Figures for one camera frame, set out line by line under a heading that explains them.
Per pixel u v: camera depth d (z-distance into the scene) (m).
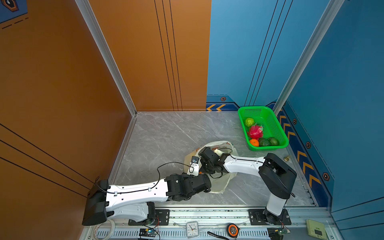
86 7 0.70
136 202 0.44
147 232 0.70
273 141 0.97
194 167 0.64
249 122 1.05
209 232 0.70
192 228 0.69
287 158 0.93
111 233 0.69
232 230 0.67
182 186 0.53
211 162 0.68
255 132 0.96
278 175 0.49
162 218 0.74
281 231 0.69
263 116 1.15
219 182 0.83
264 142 0.96
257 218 0.72
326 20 0.73
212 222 0.72
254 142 0.96
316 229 0.69
